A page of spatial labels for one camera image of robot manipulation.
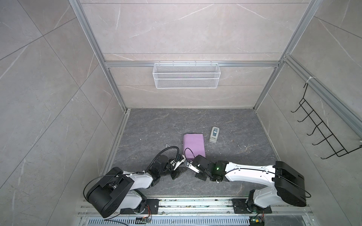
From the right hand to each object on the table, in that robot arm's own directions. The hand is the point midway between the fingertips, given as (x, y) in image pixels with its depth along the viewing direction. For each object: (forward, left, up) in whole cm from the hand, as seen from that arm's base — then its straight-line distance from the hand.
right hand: (196, 165), depth 84 cm
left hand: (+2, +8, 0) cm, 8 cm away
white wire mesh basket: (+57, -10, +25) cm, 63 cm away
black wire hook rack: (+1, -59, +28) cm, 66 cm away
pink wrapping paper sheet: (+12, +1, +2) cm, 13 cm away
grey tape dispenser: (+22, -15, -1) cm, 27 cm away
